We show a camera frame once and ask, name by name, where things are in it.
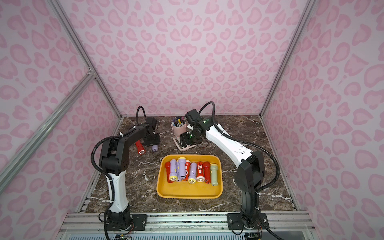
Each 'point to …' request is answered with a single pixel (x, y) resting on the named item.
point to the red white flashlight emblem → (200, 177)
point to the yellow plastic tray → (183, 189)
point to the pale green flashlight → (214, 168)
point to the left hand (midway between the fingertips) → (158, 141)
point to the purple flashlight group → (192, 177)
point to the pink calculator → (177, 140)
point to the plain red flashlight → (206, 165)
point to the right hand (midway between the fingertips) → (185, 143)
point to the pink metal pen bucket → (179, 126)
